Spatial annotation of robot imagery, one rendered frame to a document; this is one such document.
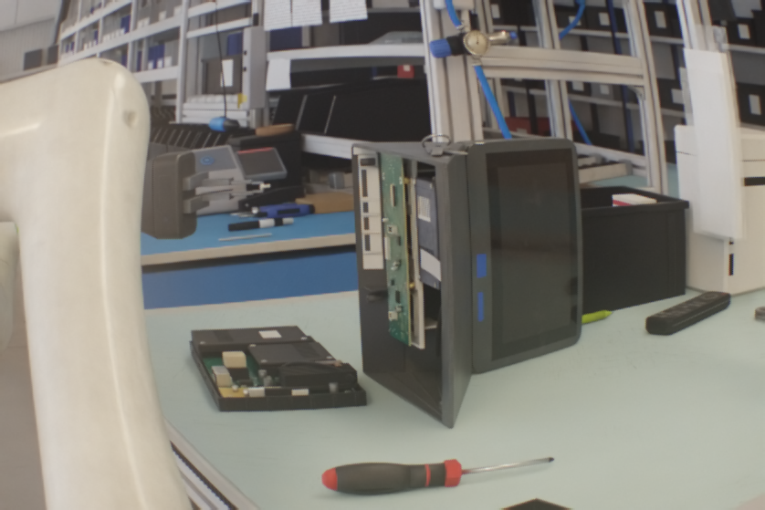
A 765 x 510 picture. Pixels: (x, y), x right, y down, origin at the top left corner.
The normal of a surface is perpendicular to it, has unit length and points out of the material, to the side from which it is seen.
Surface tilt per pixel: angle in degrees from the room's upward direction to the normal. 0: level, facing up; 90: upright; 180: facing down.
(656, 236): 90
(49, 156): 53
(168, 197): 90
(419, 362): 90
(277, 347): 0
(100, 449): 39
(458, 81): 90
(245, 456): 0
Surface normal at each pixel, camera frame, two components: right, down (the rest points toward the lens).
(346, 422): -0.05, -0.99
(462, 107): 0.36, 0.11
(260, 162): 0.15, -0.78
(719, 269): -0.93, 0.10
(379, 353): -0.27, 0.14
